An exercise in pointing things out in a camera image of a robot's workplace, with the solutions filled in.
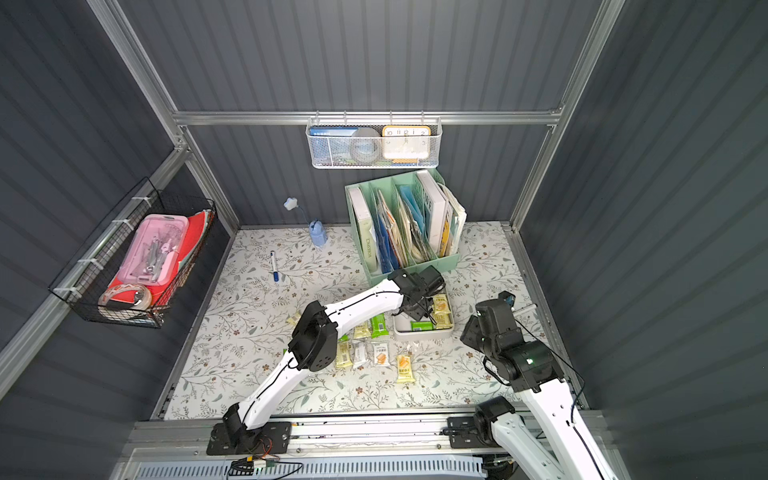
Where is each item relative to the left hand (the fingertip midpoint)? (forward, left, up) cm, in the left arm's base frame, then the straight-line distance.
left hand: (412, 304), depth 95 cm
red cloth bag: (-12, +69, +24) cm, 74 cm away
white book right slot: (+22, -8, +20) cm, 31 cm away
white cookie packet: (-16, +10, -2) cm, 19 cm away
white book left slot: (+13, +14, +21) cm, 29 cm away
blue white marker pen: (+13, +48, -3) cm, 50 cm away
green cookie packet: (-7, +11, -2) cm, 13 cm away
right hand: (-16, -15, +15) cm, 26 cm away
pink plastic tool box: (-1, +64, +28) cm, 70 cm away
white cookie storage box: (-9, +3, 0) cm, 9 cm away
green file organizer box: (+18, +2, +19) cm, 26 cm away
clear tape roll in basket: (-13, +63, +25) cm, 69 cm away
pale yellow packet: (-4, +37, -2) cm, 38 cm away
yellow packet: (-20, +3, -2) cm, 21 cm away
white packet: (-16, +16, -2) cm, 22 cm away
